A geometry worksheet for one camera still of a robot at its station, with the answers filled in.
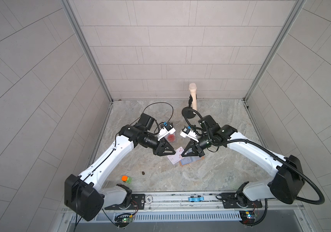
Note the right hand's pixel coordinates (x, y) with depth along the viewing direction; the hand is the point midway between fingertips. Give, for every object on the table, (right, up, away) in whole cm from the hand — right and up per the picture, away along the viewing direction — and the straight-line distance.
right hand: (185, 155), depth 67 cm
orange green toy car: (-30, -15, +9) cm, 35 cm away
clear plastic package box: (-7, +4, +23) cm, 25 cm away
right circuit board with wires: (+30, -30, +1) cm, 42 cm away
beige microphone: (+7, +35, +21) cm, 42 cm away
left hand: (-5, +2, 0) cm, 6 cm away
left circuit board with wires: (-28, -29, -2) cm, 40 cm away
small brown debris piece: (-22, -14, +13) cm, 29 cm away
